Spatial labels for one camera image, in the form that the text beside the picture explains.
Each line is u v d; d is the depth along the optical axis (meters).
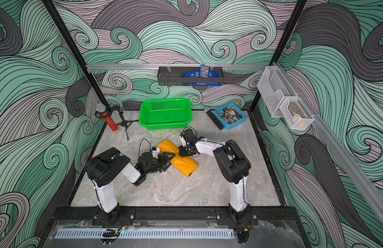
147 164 0.74
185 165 0.87
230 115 1.16
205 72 0.90
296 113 0.64
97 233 0.70
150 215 0.74
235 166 0.51
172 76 0.95
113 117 0.94
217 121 1.10
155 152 0.88
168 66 0.93
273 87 0.78
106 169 0.50
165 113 1.18
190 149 0.72
